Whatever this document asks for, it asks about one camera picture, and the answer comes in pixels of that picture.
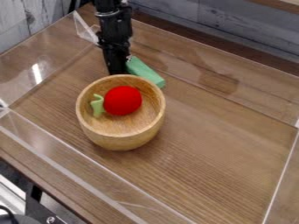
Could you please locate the light wooden bowl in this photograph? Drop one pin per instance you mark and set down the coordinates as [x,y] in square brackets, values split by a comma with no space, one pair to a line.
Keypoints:
[122,132]

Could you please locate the clear acrylic corner bracket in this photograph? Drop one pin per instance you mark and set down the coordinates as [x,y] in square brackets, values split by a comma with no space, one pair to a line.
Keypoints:
[85,27]

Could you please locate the green foam block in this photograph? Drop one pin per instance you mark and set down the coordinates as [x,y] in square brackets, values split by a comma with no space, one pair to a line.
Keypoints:
[137,67]

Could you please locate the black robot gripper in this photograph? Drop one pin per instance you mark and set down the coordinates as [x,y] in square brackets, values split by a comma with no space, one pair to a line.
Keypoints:
[114,17]

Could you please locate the black metal table frame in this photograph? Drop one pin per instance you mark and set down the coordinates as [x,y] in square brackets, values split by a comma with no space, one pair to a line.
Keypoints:
[37,210]

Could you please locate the clear acrylic tray walls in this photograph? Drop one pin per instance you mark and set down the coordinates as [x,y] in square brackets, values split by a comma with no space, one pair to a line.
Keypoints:
[192,153]

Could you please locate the red plush strawberry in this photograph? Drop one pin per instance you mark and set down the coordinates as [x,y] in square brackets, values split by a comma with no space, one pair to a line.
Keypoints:
[121,101]

